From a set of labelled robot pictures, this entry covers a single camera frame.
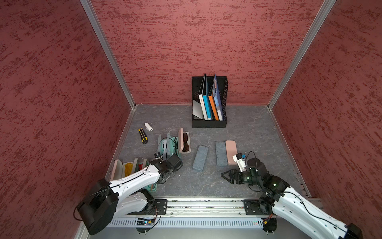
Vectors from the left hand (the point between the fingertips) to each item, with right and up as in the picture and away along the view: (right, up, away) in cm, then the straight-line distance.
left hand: (163, 176), depth 84 cm
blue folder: (+31, +49, +4) cm, 58 cm away
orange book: (+29, +42, +7) cm, 52 cm away
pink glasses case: (+41, +13, +9) cm, 44 cm away
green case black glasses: (+3, +15, +13) cm, 20 cm away
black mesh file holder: (+39, +58, +24) cm, 74 cm away
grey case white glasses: (0, +15, +8) cm, 18 cm away
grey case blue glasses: (+35, +12, +8) cm, 37 cm away
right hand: (+34, +1, -7) cm, 35 cm away
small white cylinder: (-15, +27, +20) cm, 37 cm away
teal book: (+26, +44, +5) cm, 52 cm away
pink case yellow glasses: (-26, +3, +1) cm, 26 cm away
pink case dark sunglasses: (+11, +18, +16) cm, 26 cm away
